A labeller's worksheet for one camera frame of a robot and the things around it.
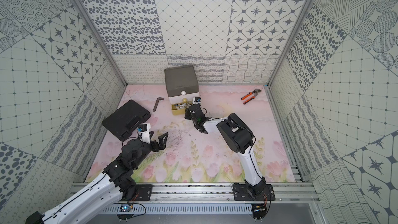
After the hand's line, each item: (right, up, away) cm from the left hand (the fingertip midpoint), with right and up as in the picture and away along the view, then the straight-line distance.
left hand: (159, 130), depth 77 cm
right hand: (+13, +9, +24) cm, 28 cm away
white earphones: (+9, +12, +29) cm, 32 cm away
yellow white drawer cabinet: (+9, +23, +15) cm, 29 cm away
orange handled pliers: (+62, +22, +39) cm, 76 cm away
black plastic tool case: (-26, +2, +16) cm, 31 cm away
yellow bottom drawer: (+6, +9, +25) cm, 28 cm away
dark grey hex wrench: (-12, +13, +33) cm, 37 cm away
